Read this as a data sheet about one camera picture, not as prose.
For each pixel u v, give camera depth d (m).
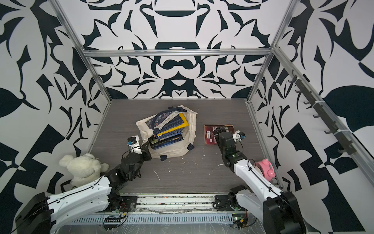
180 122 0.94
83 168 0.67
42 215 0.41
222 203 0.75
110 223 0.73
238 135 0.74
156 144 0.89
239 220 0.71
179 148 0.89
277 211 0.39
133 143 0.67
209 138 0.96
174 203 0.76
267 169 0.77
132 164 0.59
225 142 0.63
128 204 0.74
